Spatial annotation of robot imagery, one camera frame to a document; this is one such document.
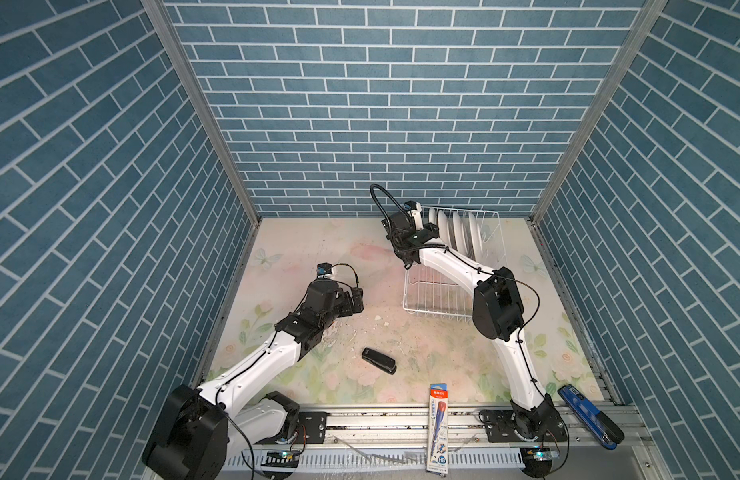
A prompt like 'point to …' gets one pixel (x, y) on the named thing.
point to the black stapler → (379, 360)
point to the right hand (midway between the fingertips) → (430, 227)
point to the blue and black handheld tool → (601, 424)
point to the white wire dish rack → (428, 290)
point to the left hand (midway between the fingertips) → (352, 292)
